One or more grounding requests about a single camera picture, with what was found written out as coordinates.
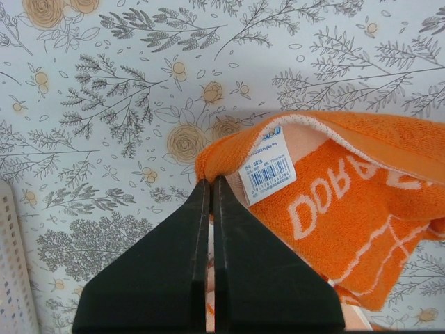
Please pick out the orange patterned towel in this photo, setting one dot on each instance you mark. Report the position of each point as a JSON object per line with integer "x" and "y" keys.
{"x": 351, "y": 193}

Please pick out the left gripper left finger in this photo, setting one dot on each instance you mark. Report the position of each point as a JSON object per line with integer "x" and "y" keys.
{"x": 160, "y": 283}

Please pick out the white plastic basket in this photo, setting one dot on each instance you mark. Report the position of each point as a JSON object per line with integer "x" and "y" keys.
{"x": 18, "y": 313}

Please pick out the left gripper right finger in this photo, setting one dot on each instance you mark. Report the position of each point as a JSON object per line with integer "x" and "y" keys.
{"x": 260, "y": 283}

